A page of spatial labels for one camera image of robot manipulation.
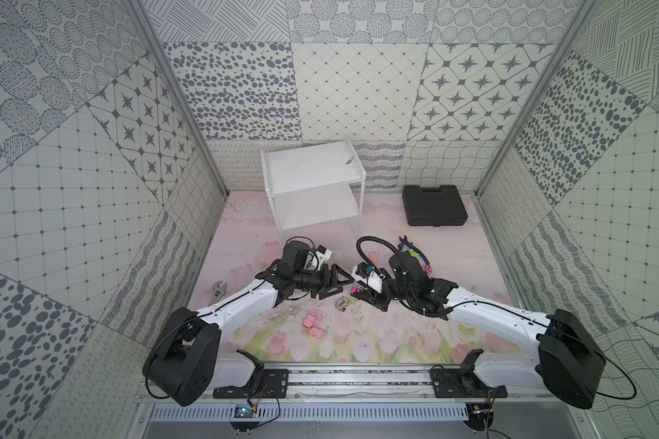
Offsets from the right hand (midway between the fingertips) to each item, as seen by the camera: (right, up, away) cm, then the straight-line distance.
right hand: (360, 289), depth 80 cm
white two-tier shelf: (-15, +31, -1) cm, 35 cm away
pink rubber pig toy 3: (+2, +12, -14) cm, 18 cm away
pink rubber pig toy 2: (-13, -14, +2) cm, 19 cm away
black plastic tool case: (+33, +26, +31) cm, 52 cm away
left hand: (-2, +1, -4) cm, 5 cm away
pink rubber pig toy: (-16, -11, +5) cm, 20 cm away
